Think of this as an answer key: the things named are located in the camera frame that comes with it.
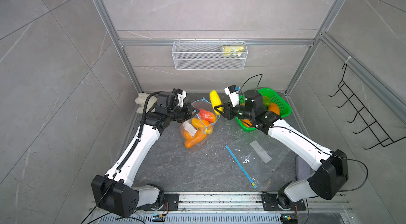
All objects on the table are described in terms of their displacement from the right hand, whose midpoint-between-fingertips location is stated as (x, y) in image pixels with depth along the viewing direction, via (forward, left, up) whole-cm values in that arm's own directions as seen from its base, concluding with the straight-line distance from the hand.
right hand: (219, 106), depth 74 cm
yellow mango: (0, +2, +4) cm, 4 cm away
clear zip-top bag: (-13, -24, -29) cm, 40 cm away
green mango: (+24, -36, -23) cm, 49 cm away
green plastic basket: (+16, -46, -24) cm, 55 cm away
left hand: (-2, +9, +1) cm, 9 cm away
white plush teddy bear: (+20, +48, -17) cm, 55 cm away
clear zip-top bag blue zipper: (-7, +12, -12) cm, 18 cm away
